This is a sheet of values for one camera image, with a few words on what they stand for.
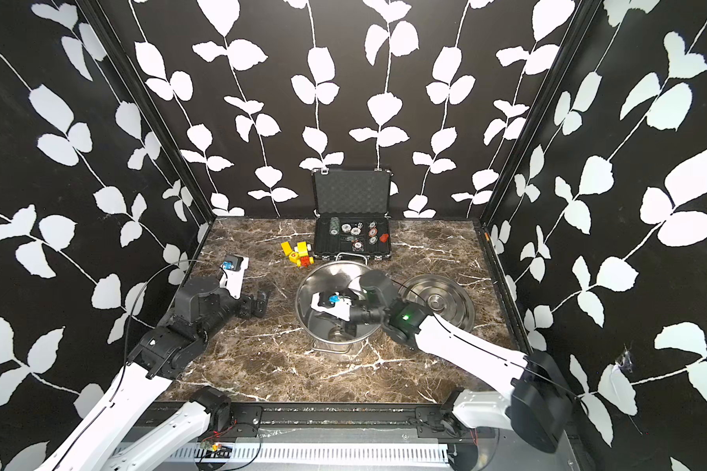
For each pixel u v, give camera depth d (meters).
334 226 1.14
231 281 0.59
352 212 1.17
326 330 0.84
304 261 1.04
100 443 0.37
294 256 1.07
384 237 1.13
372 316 0.61
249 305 0.62
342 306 0.60
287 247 1.11
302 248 1.08
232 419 0.73
